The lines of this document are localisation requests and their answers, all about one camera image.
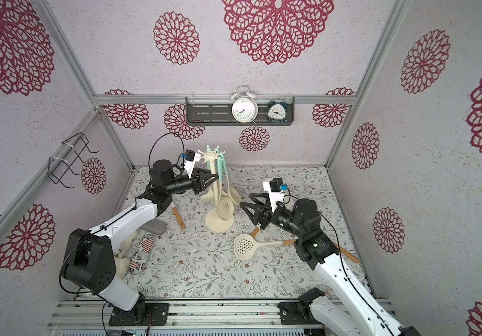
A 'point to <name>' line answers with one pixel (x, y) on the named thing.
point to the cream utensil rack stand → (213, 222)
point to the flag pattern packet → (137, 263)
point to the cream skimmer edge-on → (246, 246)
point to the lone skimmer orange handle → (183, 226)
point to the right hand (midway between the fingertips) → (245, 199)
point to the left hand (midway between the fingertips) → (217, 176)
